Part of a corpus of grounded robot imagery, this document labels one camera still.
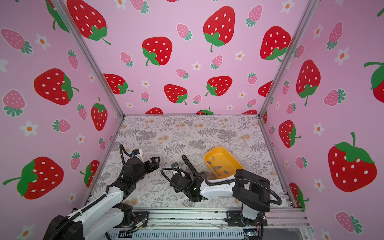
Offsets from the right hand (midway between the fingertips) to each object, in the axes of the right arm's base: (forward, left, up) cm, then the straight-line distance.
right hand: (173, 178), depth 82 cm
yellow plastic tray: (+17, -28, -7) cm, 33 cm away
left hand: (+8, +13, +4) cm, 16 cm away
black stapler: (+10, -8, -3) cm, 13 cm away
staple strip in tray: (+18, -22, -6) cm, 29 cm away
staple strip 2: (+10, -30, -6) cm, 33 cm away
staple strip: (+13, -26, -6) cm, 30 cm away
